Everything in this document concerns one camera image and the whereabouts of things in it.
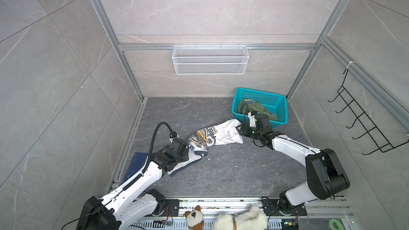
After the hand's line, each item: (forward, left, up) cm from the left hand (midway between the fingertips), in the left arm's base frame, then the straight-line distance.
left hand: (183, 148), depth 83 cm
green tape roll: (-36, -70, -8) cm, 79 cm away
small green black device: (-34, -49, -10) cm, 60 cm away
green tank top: (+28, -46, -1) cm, 54 cm away
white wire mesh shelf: (+52, -16, +20) cm, 58 cm away
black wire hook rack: (-8, -80, +23) cm, 83 cm away
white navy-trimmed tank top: (+10, -25, -1) cm, 27 cm away
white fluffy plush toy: (-32, -29, +1) cm, 44 cm away
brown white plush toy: (-30, -6, -6) cm, 32 cm away
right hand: (+13, -32, 0) cm, 35 cm away
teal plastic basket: (+35, -63, -9) cm, 73 cm away
